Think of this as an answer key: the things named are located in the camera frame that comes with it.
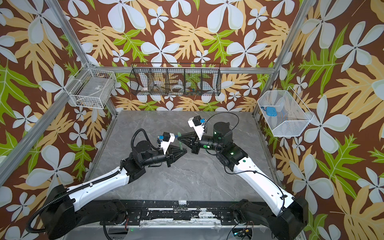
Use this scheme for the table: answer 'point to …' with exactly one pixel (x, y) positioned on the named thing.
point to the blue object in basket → (270, 111)
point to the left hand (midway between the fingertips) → (186, 148)
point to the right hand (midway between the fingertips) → (179, 140)
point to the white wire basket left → (91, 88)
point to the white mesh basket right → (284, 113)
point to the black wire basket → (176, 79)
